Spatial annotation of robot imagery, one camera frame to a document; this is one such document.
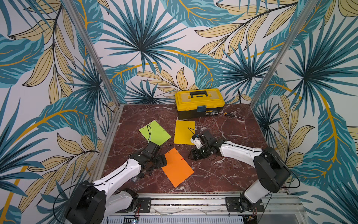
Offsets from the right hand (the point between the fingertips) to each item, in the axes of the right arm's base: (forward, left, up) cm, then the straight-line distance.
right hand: (191, 156), depth 87 cm
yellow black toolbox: (+36, -8, +12) cm, 38 cm away
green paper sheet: (+21, +26, -5) cm, 33 cm away
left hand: (-5, +18, 0) cm, 19 cm away
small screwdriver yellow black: (+36, -35, -4) cm, 50 cm away
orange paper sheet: (-7, +9, -4) cm, 12 cm away
